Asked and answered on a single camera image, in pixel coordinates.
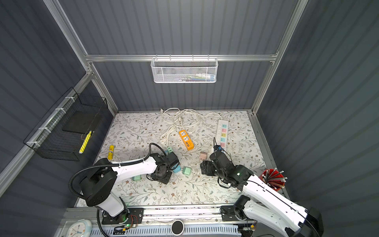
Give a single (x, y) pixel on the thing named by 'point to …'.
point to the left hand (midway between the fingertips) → (165, 179)
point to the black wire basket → (67, 131)
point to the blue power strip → (177, 168)
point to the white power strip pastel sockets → (222, 134)
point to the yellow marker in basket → (85, 142)
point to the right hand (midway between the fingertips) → (207, 167)
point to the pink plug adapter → (203, 155)
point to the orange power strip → (188, 143)
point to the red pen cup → (273, 178)
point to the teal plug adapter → (186, 171)
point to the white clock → (82, 228)
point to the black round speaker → (177, 227)
